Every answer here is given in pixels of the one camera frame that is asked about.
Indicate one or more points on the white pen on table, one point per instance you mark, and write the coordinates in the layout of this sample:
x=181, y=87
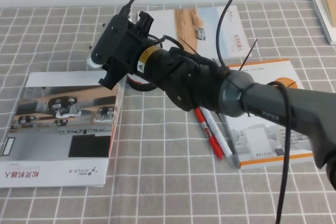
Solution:
x=217, y=133

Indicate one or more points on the desert cover brochure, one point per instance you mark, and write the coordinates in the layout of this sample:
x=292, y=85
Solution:
x=195, y=29

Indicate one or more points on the white book at edge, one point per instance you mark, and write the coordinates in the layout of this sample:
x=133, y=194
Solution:
x=323, y=13

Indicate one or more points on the AgileX brochure stack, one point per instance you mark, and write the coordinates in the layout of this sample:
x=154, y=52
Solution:
x=62, y=131

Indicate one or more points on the red gel pen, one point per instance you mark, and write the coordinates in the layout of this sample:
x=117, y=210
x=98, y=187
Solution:
x=211, y=138

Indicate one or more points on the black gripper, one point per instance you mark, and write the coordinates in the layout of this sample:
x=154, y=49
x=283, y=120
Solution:
x=126, y=43

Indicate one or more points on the black mesh pen holder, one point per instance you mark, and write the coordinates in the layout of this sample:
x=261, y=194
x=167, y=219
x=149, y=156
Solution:
x=139, y=84

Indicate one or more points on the ROS robot textbook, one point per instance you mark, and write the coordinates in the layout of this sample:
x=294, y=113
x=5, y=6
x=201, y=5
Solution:
x=256, y=141

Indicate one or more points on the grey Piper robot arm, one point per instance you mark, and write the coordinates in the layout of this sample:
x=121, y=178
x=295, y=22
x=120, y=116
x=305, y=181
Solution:
x=191, y=81

